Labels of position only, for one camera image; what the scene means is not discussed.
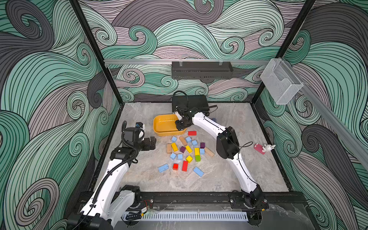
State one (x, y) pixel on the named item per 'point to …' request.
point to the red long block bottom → (185, 166)
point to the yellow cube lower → (189, 159)
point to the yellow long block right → (197, 151)
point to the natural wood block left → (169, 148)
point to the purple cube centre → (182, 149)
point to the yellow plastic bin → (164, 125)
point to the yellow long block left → (174, 147)
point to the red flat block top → (192, 133)
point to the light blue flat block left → (163, 167)
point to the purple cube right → (202, 145)
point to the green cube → (197, 158)
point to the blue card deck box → (213, 119)
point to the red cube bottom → (175, 166)
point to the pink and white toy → (263, 149)
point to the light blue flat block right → (198, 171)
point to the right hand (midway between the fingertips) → (178, 126)
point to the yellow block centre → (189, 149)
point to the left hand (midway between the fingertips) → (147, 138)
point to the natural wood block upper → (183, 140)
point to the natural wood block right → (209, 152)
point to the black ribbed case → (184, 102)
